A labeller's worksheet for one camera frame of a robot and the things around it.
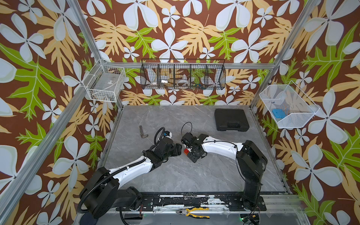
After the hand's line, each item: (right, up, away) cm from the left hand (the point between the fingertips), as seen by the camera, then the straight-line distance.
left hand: (178, 145), depth 86 cm
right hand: (+10, -8, +4) cm, 13 cm away
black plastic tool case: (+42, +16, +25) cm, 52 cm away
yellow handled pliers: (+4, -32, -15) cm, 35 cm away
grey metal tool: (-27, +4, +16) cm, 31 cm away
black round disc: (-45, -34, -17) cm, 59 cm away
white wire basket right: (+66, +23, -3) cm, 70 cm away
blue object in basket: (+58, +19, -6) cm, 62 cm away
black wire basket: (+3, +48, +12) cm, 50 cm away
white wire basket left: (-47, +39, 0) cm, 61 cm away
